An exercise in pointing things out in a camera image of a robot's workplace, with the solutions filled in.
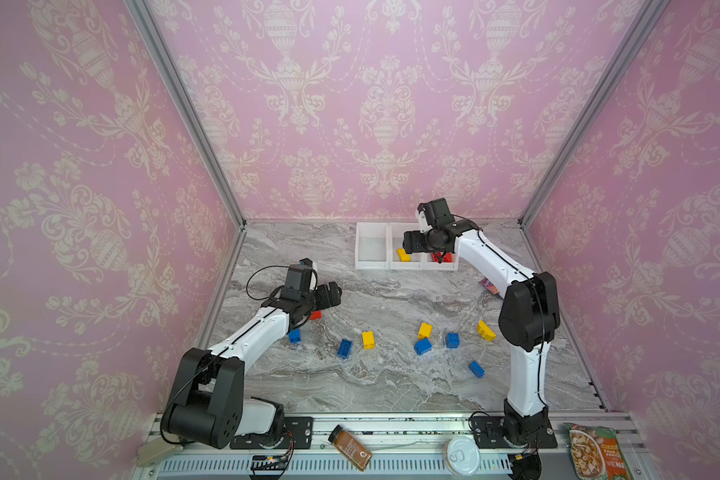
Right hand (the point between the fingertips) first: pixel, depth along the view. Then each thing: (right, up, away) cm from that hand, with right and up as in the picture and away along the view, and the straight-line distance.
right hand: (417, 241), depth 96 cm
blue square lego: (+9, -29, -9) cm, 32 cm away
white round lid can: (+5, -49, -29) cm, 57 cm away
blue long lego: (-23, -32, -9) cm, 40 cm away
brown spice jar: (-20, -49, -27) cm, 59 cm away
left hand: (-27, -16, -7) cm, 32 cm away
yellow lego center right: (+1, -27, -6) cm, 28 cm away
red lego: (-33, -24, -1) cm, 40 cm away
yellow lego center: (-16, -29, -8) cm, 34 cm away
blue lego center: (0, -31, -8) cm, 32 cm away
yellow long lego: (-3, -5, +13) cm, 14 cm away
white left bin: (-14, -1, +17) cm, 22 cm away
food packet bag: (+39, -52, -25) cm, 69 cm away
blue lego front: (+14, -36, -13) cm, 41 cm away
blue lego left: (-38, -29, -6) cm, 48 cm away
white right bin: (+5, -8, +7) cm, 12 cm away
